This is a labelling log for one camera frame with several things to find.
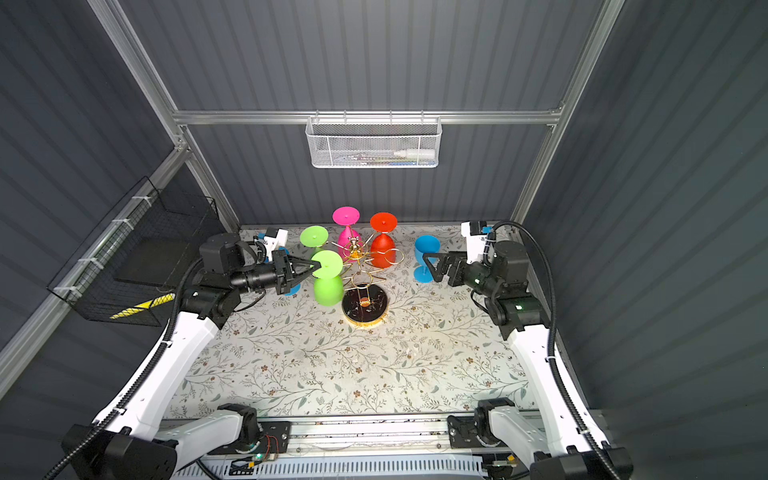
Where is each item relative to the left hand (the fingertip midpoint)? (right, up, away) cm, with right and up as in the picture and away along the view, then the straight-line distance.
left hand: (320, 265), depth 67 cm
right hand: (+28, +2, +4) cm, 28 cm away
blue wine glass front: (+27, +6, +29) cm, 40 cm away
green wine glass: (-4, +7, +11) cm, 14 cm away
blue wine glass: (-5, -5, 0) cm, 7 cm away
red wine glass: (+14, +11, +14) cm, 23 cm away
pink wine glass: (+3, +13, +16) cm, 21 cm away
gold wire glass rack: (+7, -14, +30) cm, 34 cm away
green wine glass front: (+1, -4, +6) cm, 7 cm away
